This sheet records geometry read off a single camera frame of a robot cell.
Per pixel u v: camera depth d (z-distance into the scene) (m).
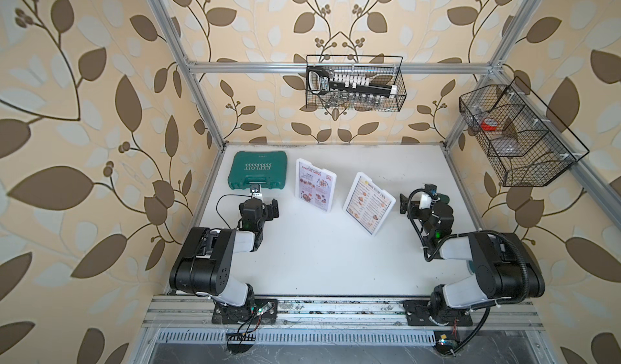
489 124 0.81
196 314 0.75
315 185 0.91
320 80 0.85
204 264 0.45
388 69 0.91
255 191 0.83
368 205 0.86
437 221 0.69
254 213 0.73
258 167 1.06
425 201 0.81
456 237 0.63
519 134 0.77
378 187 0.80
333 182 0.85
